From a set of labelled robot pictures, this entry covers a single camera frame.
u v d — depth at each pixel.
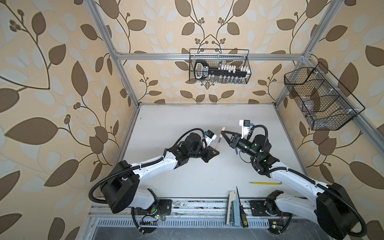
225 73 0.83
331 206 0.40
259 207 0.72
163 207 0.74
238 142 0.67
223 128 0.74
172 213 0.73
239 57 0.91
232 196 0.76
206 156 0.69
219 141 0.76
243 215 0.71
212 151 0.69
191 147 0.64
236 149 0.68
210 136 0.71
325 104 0.73
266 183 0.81
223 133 0.74
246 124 0.68
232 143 0.68
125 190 0.41
